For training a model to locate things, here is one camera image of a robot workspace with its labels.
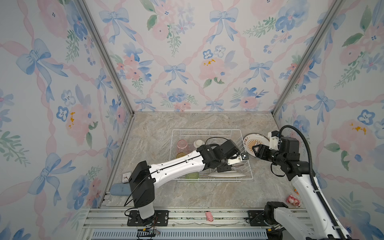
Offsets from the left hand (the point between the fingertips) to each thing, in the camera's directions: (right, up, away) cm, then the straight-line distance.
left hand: (228, 158), depth 75 cm
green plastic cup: (-18, -10, +3) cm, 20 cm away
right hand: (+16, +5, +3) cm, 17 cm away
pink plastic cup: (-24, +4, +12) cm, 27 cm away
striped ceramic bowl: (-14, +6, +18) cm, 24 cm away
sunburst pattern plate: (+23, +7, +27) cm, 36 cm away
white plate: (+9, -7, +15) cm, 19 cm away
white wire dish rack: (-5, +9, +33) cm, 34 cm away
